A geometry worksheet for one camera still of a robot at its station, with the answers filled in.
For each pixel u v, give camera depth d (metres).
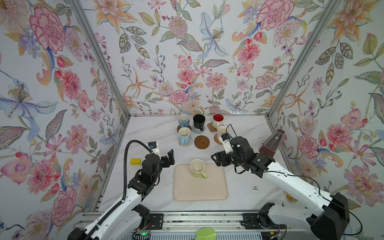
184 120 1.05
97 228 0.42
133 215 0.63
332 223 0.38
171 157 0.72
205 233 0.71
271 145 0.93
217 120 1.09
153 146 0.68
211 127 1.13
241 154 0.58
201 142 1.04
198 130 1.09
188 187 0.86
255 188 0.84
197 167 0.91
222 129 1.06
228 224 0.74
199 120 1.07
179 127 1.12
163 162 0.64
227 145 0.60
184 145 1.02
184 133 1.03
